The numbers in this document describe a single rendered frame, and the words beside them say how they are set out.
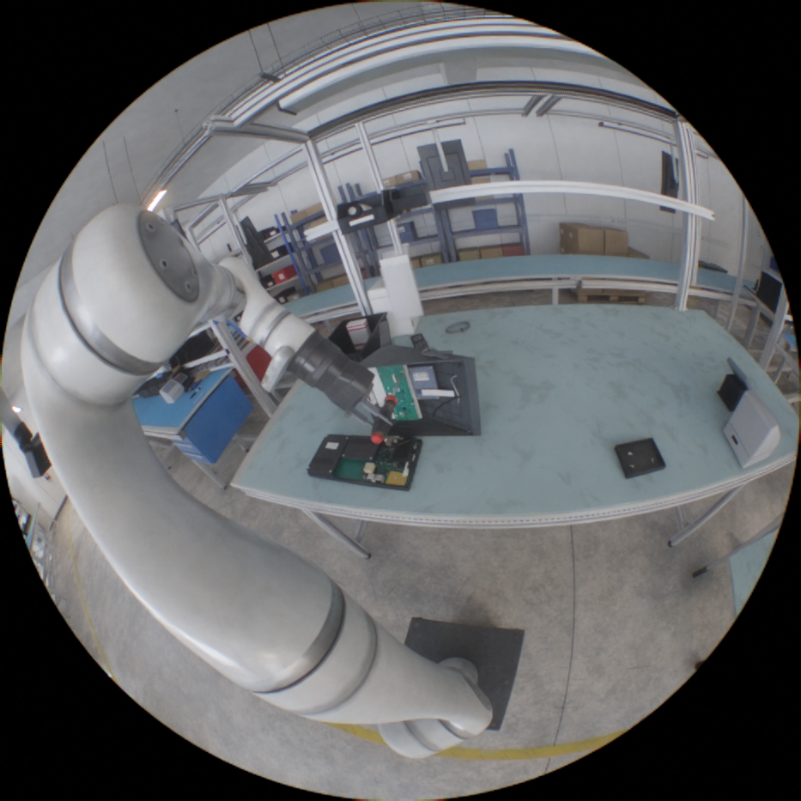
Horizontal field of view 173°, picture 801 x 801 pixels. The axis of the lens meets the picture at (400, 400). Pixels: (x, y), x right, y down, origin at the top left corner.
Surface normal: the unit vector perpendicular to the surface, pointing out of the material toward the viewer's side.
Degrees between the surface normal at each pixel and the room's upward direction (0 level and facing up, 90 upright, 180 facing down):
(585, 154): 90
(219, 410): 90
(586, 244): 90
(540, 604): 0
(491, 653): 0
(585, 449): 0
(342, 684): 64
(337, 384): 87
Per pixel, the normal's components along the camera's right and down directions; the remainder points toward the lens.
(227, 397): 0.94, -0.06
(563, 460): -0.26, -0.74
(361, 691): 0.67, -0.20
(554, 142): -0.21, 0.67
